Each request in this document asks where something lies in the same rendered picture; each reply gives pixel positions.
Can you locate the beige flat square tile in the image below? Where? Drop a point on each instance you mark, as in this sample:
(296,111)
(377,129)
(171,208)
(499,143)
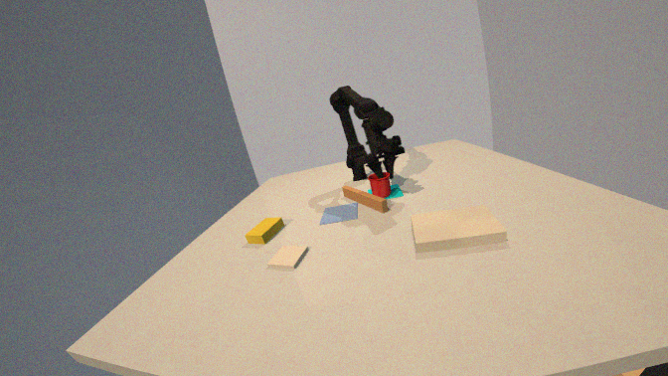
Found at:
(288,257)

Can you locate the yellow rectangular block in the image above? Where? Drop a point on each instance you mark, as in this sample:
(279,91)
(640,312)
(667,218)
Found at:
(264,231)

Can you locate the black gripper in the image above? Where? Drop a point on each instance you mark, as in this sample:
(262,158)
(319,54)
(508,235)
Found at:
(373,160)

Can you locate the tan flat rectangular slab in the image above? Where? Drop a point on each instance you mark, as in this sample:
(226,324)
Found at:
(456,228)

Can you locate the brown wooden bar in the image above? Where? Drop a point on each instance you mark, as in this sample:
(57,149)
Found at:
(372,201)

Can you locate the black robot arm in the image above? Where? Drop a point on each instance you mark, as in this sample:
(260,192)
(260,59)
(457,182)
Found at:
(377,121)

